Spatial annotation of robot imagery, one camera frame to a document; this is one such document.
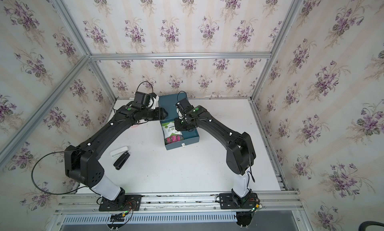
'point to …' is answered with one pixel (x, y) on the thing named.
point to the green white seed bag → (171, 134)
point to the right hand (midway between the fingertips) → (178, 128)
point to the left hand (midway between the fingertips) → (165, 115)
